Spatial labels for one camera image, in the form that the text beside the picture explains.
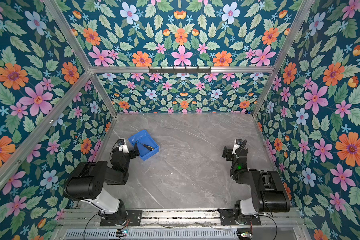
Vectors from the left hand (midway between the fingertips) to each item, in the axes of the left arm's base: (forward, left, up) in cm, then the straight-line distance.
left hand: (128, 140), depth 90 cm
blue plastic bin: (+9, -6, -11) cm, 16 cm away
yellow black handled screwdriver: (+1, -10, -10) cm, 14 cm away
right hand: (-6, -65, -5) cm, 66 cm away
